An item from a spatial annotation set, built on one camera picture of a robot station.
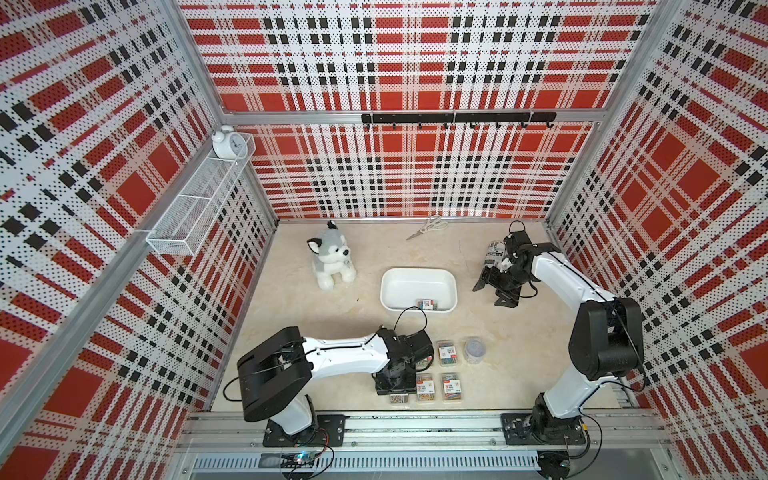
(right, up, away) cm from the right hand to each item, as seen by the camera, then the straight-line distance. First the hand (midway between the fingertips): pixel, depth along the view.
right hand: (488, 292), depth 88 cm
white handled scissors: (-12, +23, +32) cm, 42 cm away
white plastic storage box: (-26, 0, +15) cm, 30 cm away
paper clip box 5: (-12, -24, -9) cm, 28 cm away
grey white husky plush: (-47, +10, +3) cm, 49 cm away
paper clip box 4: (-20, -24, -9) cm, 32 cm away
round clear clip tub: (-5, -16, -3) cm, 17 cm away
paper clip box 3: (-12, -17, -3) cm, 21 cm away
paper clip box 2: (-26, -26, -11) cm, 39 cm away
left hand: (-24, -25, -8) cm, 36 cm away
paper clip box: (-18, -5, +6) cm, 19 cm away
